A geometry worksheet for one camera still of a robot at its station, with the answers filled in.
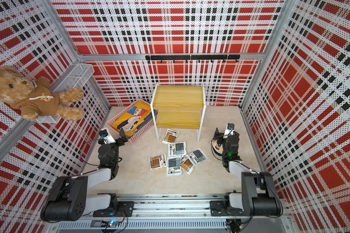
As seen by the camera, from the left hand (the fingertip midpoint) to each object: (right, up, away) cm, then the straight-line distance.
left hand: (118, 130), depth 86 cm
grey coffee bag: (+35, -13, +10) cm, 39 cm away
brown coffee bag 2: (+23, -20, +3) cm, 31 cm away
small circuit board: (+4, -45, -16) cm, 48 cm away
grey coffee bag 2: (+48, -17, +5) cm, 51 cm away
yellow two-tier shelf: (+37, +13, -9) cm, 40 cm away
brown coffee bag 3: (+41, -21, +1) cm, 46 cm away
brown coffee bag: (+30, -6, +16) cm, 34 cm away
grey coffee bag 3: (+34, -22, +1) cm, 40 cm away
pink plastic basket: (+5, -7, +9) cm, 12 cm away
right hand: (+66, +1, +3) cm, 66 cm away
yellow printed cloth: (+4, +7, +18) cm, 20 cm away
